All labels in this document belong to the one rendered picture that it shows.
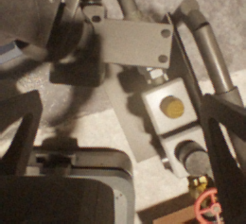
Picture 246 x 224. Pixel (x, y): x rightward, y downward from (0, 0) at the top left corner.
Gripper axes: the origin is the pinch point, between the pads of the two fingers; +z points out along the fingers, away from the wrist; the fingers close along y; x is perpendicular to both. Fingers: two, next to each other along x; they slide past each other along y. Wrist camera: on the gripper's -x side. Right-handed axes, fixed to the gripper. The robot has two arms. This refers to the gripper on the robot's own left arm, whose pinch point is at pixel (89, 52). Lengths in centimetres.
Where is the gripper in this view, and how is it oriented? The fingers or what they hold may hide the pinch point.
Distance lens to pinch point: 36.7
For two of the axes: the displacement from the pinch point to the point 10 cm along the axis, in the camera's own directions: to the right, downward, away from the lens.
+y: 0.9, -9.9, -1.1
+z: 0.2, -1.1, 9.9
